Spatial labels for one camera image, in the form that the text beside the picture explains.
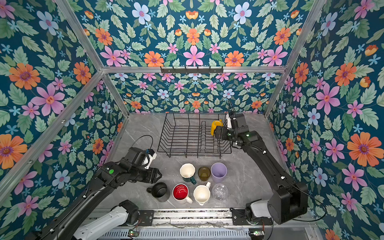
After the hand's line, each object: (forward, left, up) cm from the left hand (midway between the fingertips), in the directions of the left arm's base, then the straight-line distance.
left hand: (159, 173), depth 70 cm
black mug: (-2, +4, -17) cm, 18 cm away
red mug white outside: (-5, -8, -17) cm, 20 cm away
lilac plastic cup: (+4, -30, -13) cm, 33 cm away
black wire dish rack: (+35, -14, -16) cm, 41 cm away
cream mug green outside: (+6, -12, -15) cm, 20 cm away
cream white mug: (-7, -20, -14) cm, 26 cm away
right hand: (+20, -33, +5) cm, 39 cm away
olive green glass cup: (+5, -22, -16) cm, 28 cm away
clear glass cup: (-6, -30, -18) cm, 36 cm away
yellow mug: (+33, -31, -6) cm, 46 cm away
